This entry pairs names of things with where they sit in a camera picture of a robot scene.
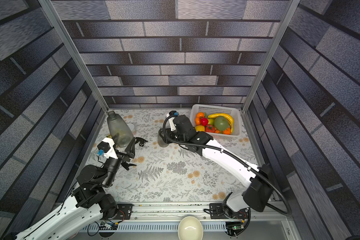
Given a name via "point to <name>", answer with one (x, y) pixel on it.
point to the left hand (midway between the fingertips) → (126, 136)
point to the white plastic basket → (211, 109)
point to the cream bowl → (190, 228)
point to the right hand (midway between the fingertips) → (160, 132)
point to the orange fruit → (200, 114)
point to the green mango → (221, 123)
